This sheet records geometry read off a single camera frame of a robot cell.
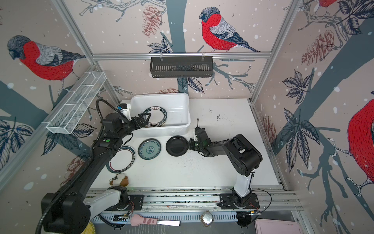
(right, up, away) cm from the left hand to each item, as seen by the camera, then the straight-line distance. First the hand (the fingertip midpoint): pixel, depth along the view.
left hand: (145, 115), depth 76 cm
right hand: (+21, -20, +18) cm, 35 cm away
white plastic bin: (+13, +7, +41) cm, 44 cm away
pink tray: (+60, -51, -11) cm, 79 cm away
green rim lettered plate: (+1, -2, +28) cm, 28 cm away
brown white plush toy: (-15, -36, +3) cm, 39 cm away
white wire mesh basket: (-39, +3, -1) cm, 39 cm away
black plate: (+15, -21, +18) cm, 31 cm away
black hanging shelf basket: (+17, +36, +30) cm, 50 cm away
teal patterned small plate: (-2, -23, +17) cm, 28 cm away
